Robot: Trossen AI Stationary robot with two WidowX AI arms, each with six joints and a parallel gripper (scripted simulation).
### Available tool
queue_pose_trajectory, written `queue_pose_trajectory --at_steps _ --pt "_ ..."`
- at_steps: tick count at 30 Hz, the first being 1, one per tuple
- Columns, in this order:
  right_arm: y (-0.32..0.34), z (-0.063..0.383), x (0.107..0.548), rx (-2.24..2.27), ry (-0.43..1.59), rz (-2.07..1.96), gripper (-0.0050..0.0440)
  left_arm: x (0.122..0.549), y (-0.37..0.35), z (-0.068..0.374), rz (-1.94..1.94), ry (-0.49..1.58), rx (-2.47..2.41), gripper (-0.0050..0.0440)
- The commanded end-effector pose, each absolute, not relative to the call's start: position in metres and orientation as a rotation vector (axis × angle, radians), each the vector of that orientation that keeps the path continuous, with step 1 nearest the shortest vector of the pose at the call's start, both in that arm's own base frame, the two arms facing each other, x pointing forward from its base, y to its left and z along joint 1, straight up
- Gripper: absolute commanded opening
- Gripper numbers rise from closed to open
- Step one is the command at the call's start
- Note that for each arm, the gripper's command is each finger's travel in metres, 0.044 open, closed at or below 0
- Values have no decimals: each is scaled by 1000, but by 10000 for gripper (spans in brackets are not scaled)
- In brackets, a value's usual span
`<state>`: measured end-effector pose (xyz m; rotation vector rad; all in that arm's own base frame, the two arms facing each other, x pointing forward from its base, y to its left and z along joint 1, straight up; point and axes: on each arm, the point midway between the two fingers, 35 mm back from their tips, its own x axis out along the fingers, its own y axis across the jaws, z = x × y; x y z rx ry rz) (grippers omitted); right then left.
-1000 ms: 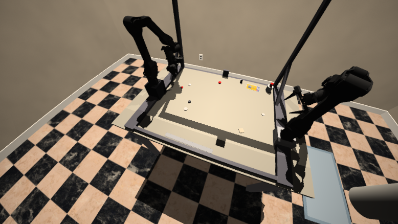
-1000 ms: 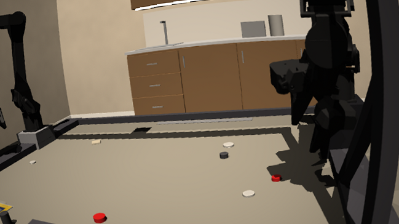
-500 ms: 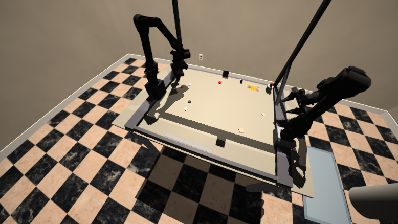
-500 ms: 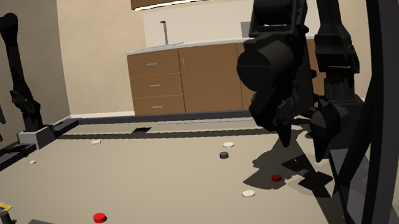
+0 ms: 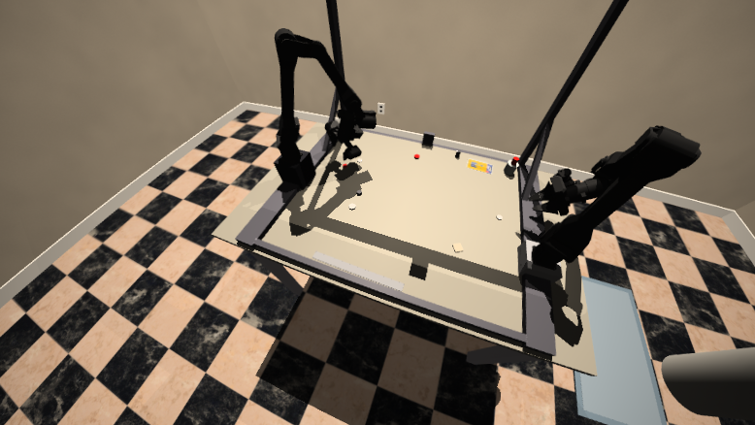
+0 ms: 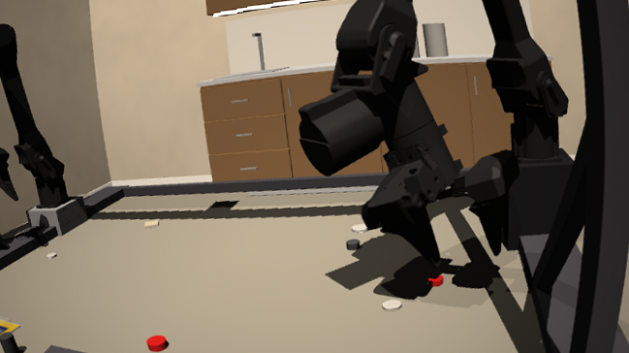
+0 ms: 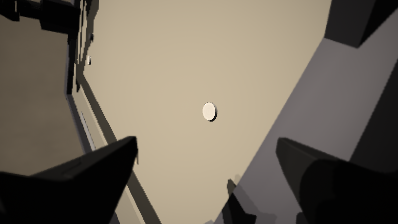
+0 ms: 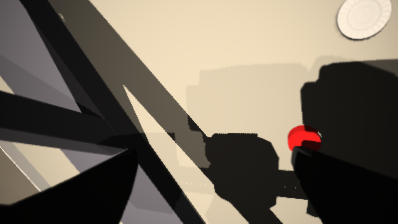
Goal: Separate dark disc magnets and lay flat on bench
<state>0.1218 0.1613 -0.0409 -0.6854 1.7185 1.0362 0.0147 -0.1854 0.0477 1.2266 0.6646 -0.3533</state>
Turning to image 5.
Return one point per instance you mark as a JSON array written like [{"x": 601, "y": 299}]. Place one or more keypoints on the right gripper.
[{"x": 343, "y": 137}]

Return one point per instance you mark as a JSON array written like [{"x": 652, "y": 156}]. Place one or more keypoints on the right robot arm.
[{"x": 288, "y": 52}]

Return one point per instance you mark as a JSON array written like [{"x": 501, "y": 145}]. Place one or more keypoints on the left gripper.
[{"x": 576, "y": 193}]

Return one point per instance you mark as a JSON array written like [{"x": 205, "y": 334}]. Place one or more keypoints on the grey flat bar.
[{"x": 358, "y": 271}]

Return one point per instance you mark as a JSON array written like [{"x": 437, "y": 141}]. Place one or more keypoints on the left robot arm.
[{"x": 659, "y": 155}]

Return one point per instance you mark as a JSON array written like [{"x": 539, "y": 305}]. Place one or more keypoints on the yellow and blue blister pack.
[{"x": 479, "y": 165}]

